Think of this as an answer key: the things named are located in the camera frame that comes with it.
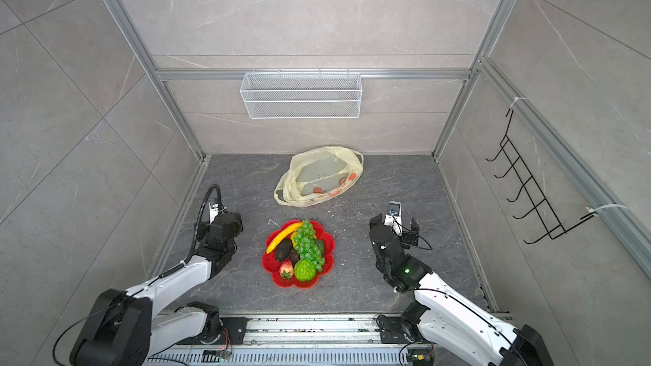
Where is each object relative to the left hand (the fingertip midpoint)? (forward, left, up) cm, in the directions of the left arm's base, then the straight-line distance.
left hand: (216, 213), depth 86 cm
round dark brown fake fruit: (-14, -27, -7) cm, 31 cm away
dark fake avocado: (-12, -23, -6) cm, 27 cm away
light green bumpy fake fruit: (-19, -31, -6) cm, 37 cm away
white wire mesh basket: (+43, -30, +18) cm, 55 cm away
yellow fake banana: (-5, -25, -5) cm, 26 cm away
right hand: (-7, -60, +6) cm, 61 cm away
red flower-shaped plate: (-15, -19, -9) cm, 26 cm away
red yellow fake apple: (-18, -25, -6) cm, 32 cm away
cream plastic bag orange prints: (+24, -35, -11) cm, 43 cm away
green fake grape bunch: (-12, -31, -1) cm, 34 cm away
